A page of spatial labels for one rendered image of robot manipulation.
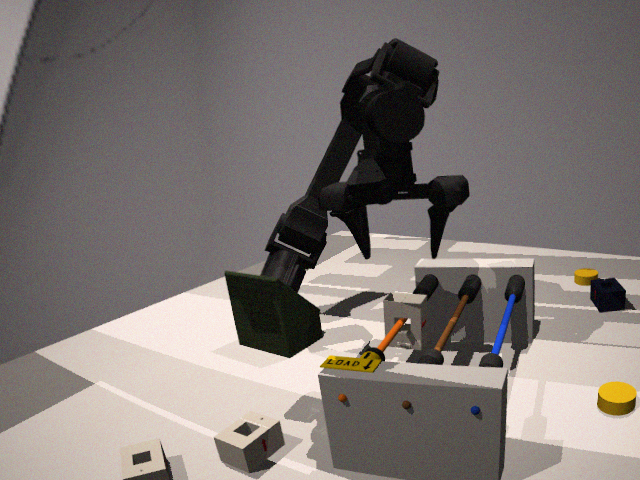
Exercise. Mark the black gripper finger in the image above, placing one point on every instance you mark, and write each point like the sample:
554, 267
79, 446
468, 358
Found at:
438, 218
357, 222

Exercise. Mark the yellow short cylinder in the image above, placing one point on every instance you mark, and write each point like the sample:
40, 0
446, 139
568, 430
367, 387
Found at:
583, 276
616, 398

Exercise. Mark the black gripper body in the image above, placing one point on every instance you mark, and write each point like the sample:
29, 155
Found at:
443, 191

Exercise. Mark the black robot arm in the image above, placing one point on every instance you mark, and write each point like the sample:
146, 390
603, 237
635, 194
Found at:
386, 105

